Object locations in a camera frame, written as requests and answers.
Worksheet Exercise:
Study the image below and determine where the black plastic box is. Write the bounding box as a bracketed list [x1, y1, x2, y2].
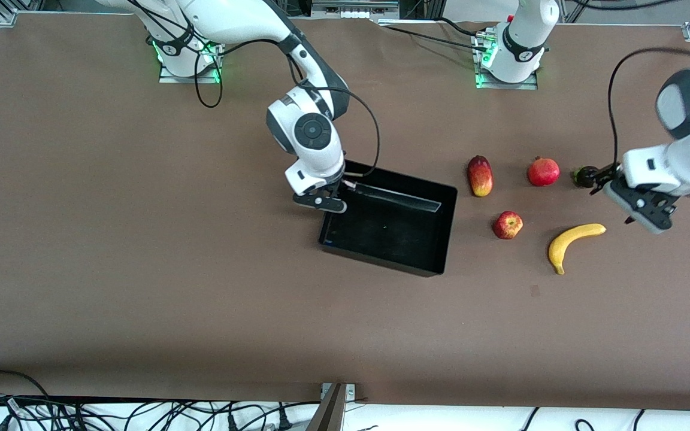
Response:
[319, 160, 458, 277]

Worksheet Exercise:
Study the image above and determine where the yellow banana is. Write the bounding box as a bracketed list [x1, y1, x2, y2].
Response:
[548, 223, 607, 275]

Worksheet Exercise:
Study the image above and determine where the red apple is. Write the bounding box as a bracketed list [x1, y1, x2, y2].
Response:
[492, 211, 524, 240]

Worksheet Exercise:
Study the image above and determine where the dark purple mangosteen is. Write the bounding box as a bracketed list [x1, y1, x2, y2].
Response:
[572, 166, 598, 189]

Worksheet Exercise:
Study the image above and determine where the red pomegranate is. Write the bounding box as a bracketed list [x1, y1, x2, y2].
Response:
[528, 156, 561, 187]

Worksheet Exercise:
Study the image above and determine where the red yellow mango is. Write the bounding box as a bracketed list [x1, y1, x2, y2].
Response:
[467, 155, 494, 198]

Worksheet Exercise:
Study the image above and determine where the grey power strip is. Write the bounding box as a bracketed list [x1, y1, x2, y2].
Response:
[311, 0, 401, 20]

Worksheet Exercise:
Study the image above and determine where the white sheet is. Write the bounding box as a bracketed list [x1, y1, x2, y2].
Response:
[0, 400, 690, 431]

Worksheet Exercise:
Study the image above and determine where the black right arm wrist cable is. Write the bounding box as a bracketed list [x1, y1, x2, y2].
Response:
[288, 57, 380, 179]

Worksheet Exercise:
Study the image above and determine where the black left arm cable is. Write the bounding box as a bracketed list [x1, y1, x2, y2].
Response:
[607, 47, 690, 174]

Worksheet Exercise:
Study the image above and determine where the black right arm base cable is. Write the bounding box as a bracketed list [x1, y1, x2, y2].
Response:
[126, 0, 286, 109]

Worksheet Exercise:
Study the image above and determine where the black cable to arm base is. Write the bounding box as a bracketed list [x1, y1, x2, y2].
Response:
[381, 17, 489, 54]

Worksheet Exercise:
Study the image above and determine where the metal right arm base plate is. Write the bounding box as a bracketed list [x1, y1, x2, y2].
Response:
[158, 18, 224, 84]

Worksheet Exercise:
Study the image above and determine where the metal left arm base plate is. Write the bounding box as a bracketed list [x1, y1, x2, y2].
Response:
[473, 27, 539, 90]

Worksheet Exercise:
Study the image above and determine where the metal table bracket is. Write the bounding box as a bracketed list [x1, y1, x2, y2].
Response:
[306, 383, 358, 431]

